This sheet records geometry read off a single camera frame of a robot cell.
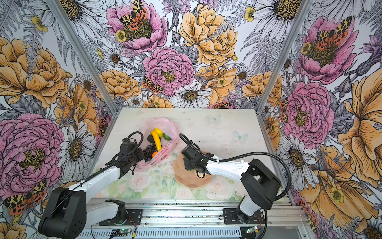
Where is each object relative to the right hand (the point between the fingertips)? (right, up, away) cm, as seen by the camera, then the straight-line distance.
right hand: (190, 165), depth 87 cm
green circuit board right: (+30, -26, -16) cm, 43 cm away
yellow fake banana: (-22, +13, +10) cm, 27 cm away
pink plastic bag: (-15, +20, +13) cm, 29 cm away
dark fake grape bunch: (-26, +7, +5) cm, 27 cm away
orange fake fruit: (-23, +5, +5) cm, 24 cm away
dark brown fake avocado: (-27, +14, +14) cm, 33 cm away
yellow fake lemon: (-22, +18, +15) cm, 32 cm away
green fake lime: (0, 0, -9) cm, 9 cm away
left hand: (-30, +4, +4) cm, 30 cm away
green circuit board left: (-33, -27, -16) cm, 45 cm away
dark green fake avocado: (-17, +15, +13) cm, 26 cm away
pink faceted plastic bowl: (-2, -8, 0) cm, 8 cm away
